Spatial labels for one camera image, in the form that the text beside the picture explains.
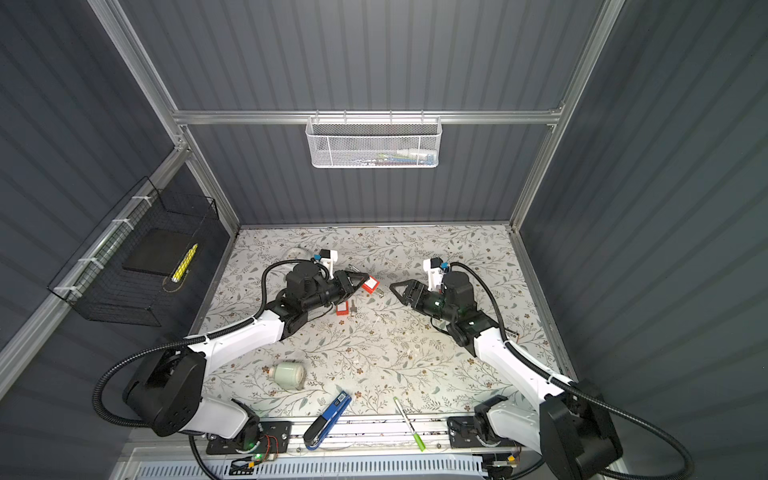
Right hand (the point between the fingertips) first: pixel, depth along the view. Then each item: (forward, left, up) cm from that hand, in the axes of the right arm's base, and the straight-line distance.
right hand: (399, 293), depth 78 cm
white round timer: (+27, +37, -16) cm, 49 cm away
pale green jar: (-18, +29, -11) cm, 35 cm away
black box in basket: (+7, +61, +11) cm, 63 cm away
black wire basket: (0, +65, +11) cm, 66 cm away
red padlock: (+5, +18, -18) cm, 26 cm away
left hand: (+5, +8, +1) cm, 9 cm away
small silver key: (+6, +15, -18) cm, 25 cm away
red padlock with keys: (+3, +8, 0) cm, 8 cm away
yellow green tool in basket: (+3, +53, +10) cm, 54 cm away
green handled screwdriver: (-29, -3, -19) cm, 35 cm away
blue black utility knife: (-29, +20, -14) cm, 38 cm away
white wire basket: (+73, +10, +2) cm, 74 cm away
